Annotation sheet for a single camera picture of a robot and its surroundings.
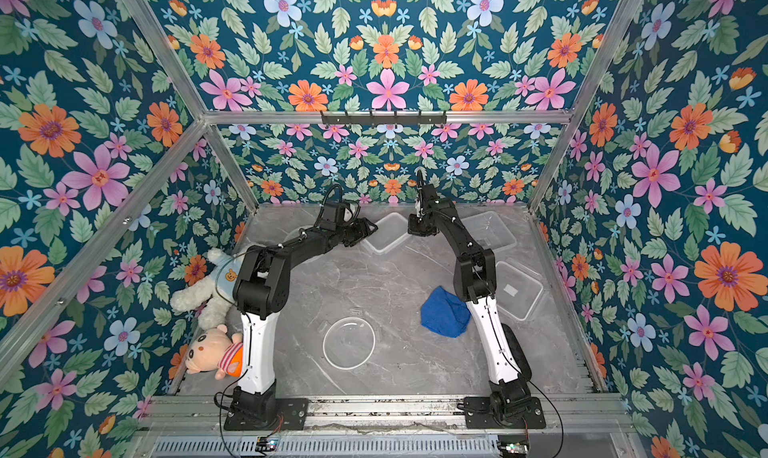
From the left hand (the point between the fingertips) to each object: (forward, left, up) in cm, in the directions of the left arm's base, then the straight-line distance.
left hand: (375, 225), depth 103 cm
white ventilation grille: (-61, +13, -13) cm, 64 cm away
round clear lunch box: (0, +29, -3) cm, 29 cm away
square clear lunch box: (+1, -42, -9) cm, 43 cm away
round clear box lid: (-37, +9, -9) cm, 39 cm away
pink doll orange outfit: (-39, +43, -2) cm, 58 cm away
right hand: (+3, -17, -5) cm, 18 cm away
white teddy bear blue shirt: (-21, +50, -3) cm, 54 cm away
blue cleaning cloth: (-31, -20, -8) cm, 38 cm away
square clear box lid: (-25, -45, -9) cm, 52 cm away
